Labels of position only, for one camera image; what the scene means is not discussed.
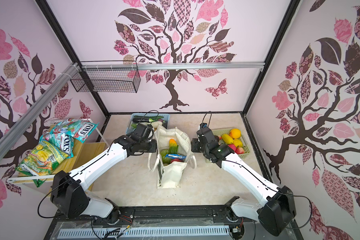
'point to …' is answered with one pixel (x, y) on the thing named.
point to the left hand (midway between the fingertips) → (155, 148)
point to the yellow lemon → (237, 143)
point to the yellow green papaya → (173, 146)
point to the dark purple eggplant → (142, 120)
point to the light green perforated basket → (245, 143)
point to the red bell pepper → (177, 160)
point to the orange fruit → (235, 133)
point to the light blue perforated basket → (166, 117)
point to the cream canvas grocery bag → (169, 176)
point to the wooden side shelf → (96, 143)
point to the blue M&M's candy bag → (175, 156)
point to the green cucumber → (152, 117)
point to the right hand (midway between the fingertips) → (194, 140)
